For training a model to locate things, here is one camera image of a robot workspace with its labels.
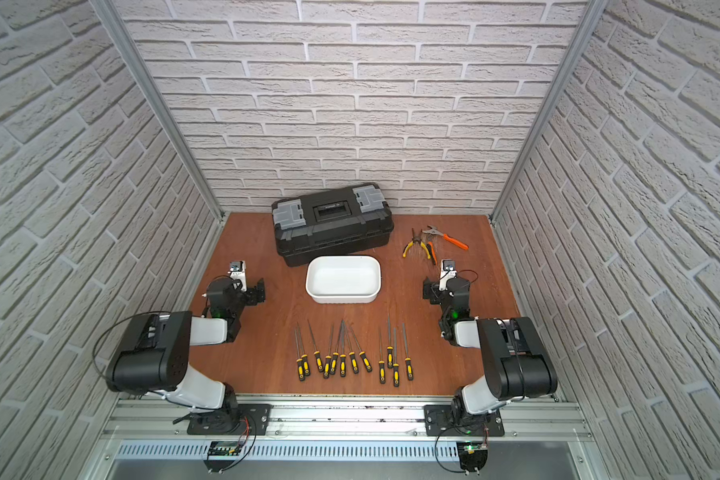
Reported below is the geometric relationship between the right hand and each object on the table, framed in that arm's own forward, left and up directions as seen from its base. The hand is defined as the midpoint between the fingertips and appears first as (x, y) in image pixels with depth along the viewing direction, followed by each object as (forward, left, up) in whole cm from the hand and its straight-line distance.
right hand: (447, 277), depth 94 cm
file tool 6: (-25, +31, -5) cm, 40 cm away
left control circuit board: (-41, +65, -8) cm, 77 cm away
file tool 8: (-26, +23, -5) cm, 35 cm away
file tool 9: (-20, +21, -5) cm, 29 cm away
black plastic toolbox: (+16, +32, +11) cm, 38 cm away
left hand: (+5, +64, +1) cm, 64 cm away
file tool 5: (-22, +34, -5) cm, 41 cm away
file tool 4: (-21, +36, -5) cm, 43 cm away
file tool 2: (-23, +41, -5) cm, 47 cm away
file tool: (-21, +45, -5) cm, 50 cm away
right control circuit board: (-46, +3, -8) cm, 47 cm away
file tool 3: (-22, +38, -5) cm, 44 cm away
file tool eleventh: (-27, +19, -6) cm, 34 cm away
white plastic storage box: (+4, +34, -4) cm, 34 cm away
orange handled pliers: (+24, 0, -5) cm, 25 cm away
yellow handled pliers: (+19, +9, -5) cm, 21 cm away
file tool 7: (-21, +29, -6) cm, 36 cm away
